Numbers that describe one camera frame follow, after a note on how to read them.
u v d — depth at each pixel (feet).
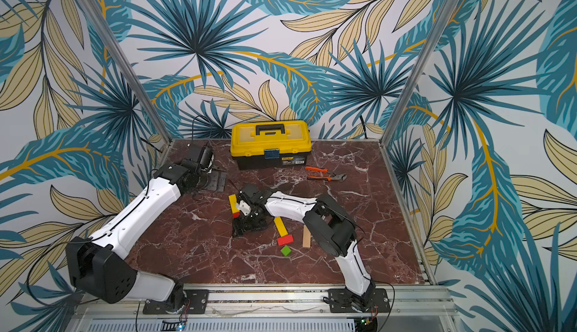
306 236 2.83
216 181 2.40
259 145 3.17
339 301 2.41
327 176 3.50
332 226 1.74
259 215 2.52
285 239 2.84
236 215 3.03
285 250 2.75
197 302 2.44
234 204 3.12
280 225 2.96
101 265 1.30
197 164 2.00
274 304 2.42
